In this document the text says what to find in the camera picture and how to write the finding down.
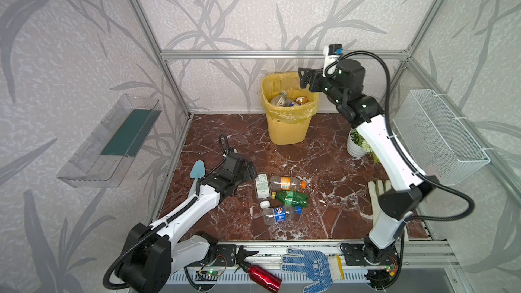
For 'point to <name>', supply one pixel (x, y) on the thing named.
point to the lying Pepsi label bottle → (275, 214)
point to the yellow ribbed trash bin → (287, 125)
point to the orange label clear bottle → (283, 183)
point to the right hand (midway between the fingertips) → (312, 62)
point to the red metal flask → (261, 277)
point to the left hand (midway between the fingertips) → (250, 164)
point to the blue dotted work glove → (315, 264)
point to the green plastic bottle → (292, 198)
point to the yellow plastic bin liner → (273, 84)
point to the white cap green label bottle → (281, 100)
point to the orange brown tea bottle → (302, 100)
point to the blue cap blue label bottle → (292, 103)
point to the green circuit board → (209, 275)
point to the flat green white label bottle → (263, 190)
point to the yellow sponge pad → (337, 272)
